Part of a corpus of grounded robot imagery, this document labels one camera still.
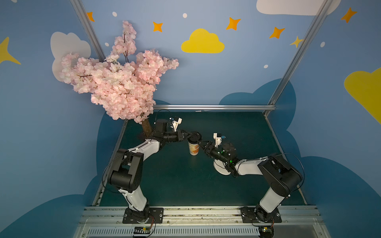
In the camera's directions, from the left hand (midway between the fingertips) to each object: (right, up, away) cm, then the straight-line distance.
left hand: (191, 135), depth 89 cm
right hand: (+6, -6, -1) cm, 8 cm away
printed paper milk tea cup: (+1, -9, +1) cm, 9 cm away
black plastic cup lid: (+3, -1, -4) cm, 5 cm away
